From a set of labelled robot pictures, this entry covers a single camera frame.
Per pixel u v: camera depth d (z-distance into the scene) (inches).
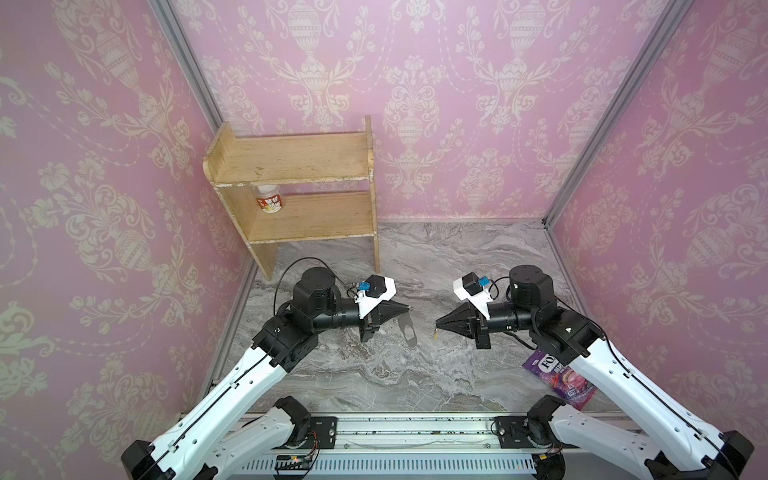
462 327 24.1
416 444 28.7
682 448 15.3
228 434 20.8
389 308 22.6
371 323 21.2
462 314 23.3
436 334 24.1
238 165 29.4
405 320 23.8
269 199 35.5
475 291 21.2
